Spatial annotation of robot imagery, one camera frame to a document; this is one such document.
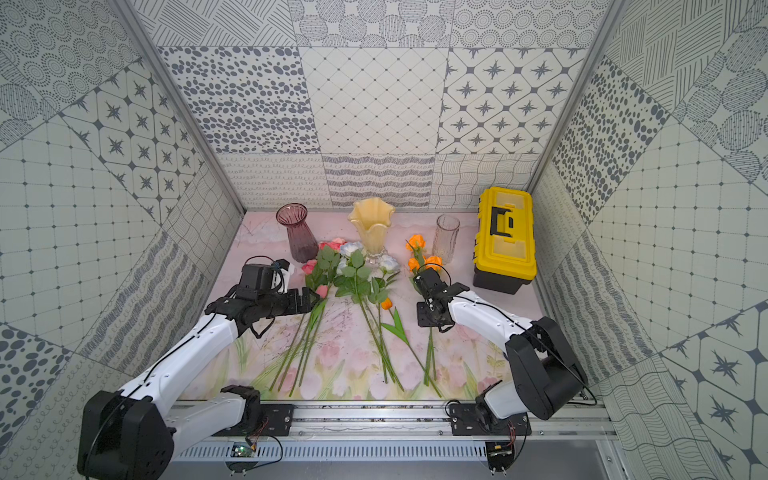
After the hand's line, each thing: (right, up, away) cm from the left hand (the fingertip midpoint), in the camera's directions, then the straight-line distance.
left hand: (304, 293), depth 83 cm
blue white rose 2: (+21, -2, +11) cm, 24 cm away
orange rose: (+38, +7, +17) cm, 43 cm away
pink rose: (-4, +6, +16) cm, 17 cm away
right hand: (+37, -9, +5) cm, 38 cm away
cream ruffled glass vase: (+19, +23, +14) cm, 33 cm away
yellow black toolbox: (+59, +10, +3) cm, 60 cm away
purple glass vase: (-5, +15, +13) cm, 20 cm away
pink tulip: (+3, -2, +10) cm, 11 cm away
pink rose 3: (-2, +1, +14) cm, 14 cm away
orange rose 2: (+34, +14, +20) cm, 42 cm away
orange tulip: (+28, -13, +5) cm, 31 cm away
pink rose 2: (+2, +8, +18) cm, 20 cm away
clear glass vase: (+42, +16, +10) cm, 46 cm away
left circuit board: (-12, -36, -12) cm, 40 cm away
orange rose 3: (+33, +6, +17) cm, 37 cm away
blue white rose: (+11, +1, +14) cm, 18 cm away
